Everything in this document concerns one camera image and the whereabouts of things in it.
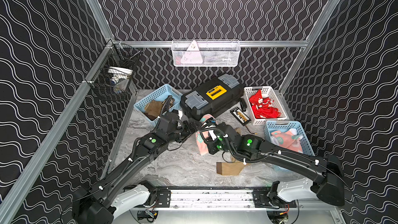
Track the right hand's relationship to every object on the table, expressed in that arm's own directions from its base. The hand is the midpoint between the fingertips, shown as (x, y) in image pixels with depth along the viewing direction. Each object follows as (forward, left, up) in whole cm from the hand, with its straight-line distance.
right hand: (204, 139), depth 74 cm
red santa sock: (+34, -36, -11) cm, 51 cm away
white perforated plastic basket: (+48, -47, -15) cm, 69 cm away
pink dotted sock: (+7, -47, -13) cm, 50 cm away
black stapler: (+36, -27, -16) cm, 48 cm away
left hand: (+4, +3, +6) cm, 8 cm away
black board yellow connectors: (+26, -24, -17) cm, 40 cm away
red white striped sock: (+26, -39, -11) cm, 48 cm away
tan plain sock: (-7, -14, -21) cm, 26 cm away
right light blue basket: (+18, -51, -16) cm, 57 cm away
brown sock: (+28, +34, -12) cm, 45 cm away
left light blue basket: (+45, +33, -16) cm, 58 cm away
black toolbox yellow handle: (+28, -4, -1) cm, 28 cm away
